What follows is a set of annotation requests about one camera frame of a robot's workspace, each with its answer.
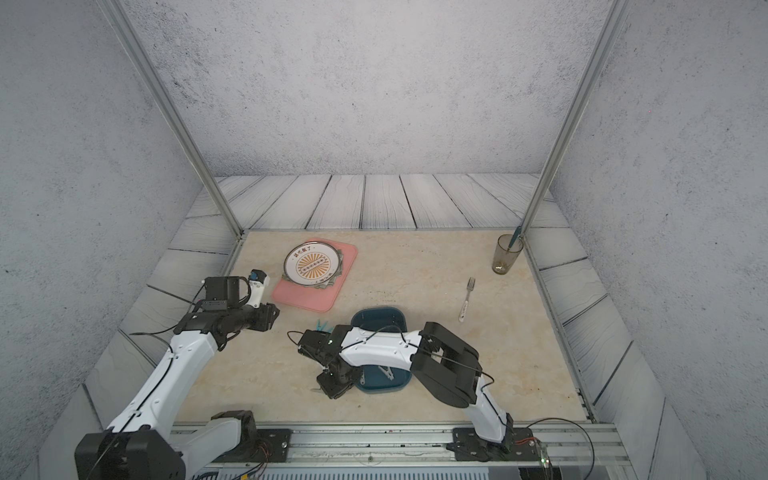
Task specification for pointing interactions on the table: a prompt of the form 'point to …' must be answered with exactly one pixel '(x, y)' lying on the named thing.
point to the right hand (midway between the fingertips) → (337, 395)
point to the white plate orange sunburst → (311, 263)
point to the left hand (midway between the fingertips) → (273, 308)
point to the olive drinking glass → (503, 260)
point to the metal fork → (470, 287)
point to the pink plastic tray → (316, 299)
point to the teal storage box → (377, 378)
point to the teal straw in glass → (518, 231)
